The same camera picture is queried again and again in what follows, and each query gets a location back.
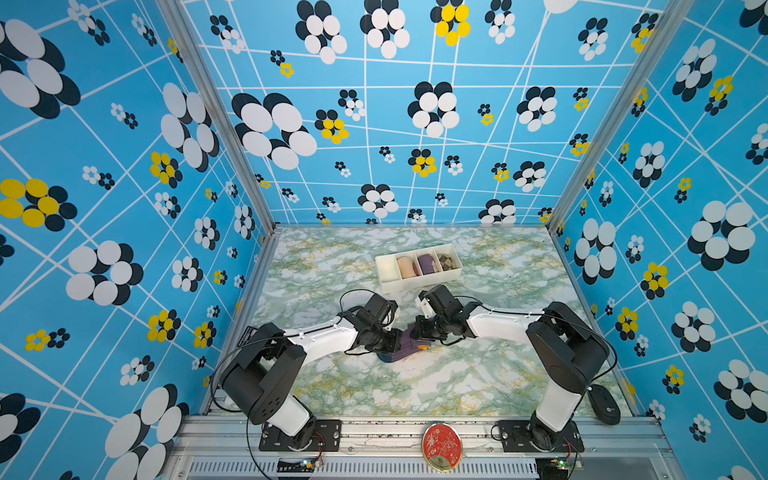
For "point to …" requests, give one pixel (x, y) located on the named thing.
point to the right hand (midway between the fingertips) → (412, 335)
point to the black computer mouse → (603, 404)
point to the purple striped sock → (409, 345)
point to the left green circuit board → (294, 465)
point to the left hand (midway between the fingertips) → (403, 346)
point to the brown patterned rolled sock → (447, 262)
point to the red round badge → (442, 447)
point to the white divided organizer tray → (418, 267)
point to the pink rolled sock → (407, 267)
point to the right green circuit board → (552, 468)
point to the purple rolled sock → (426, 263)
